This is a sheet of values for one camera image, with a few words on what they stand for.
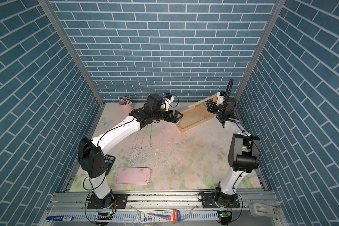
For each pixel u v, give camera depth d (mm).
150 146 958
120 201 741
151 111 624
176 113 713
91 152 444
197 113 1123
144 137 990
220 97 843
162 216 691
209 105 909
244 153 493
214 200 729
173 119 716
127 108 1075
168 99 723
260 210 702
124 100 1073
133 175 810
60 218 680
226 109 725
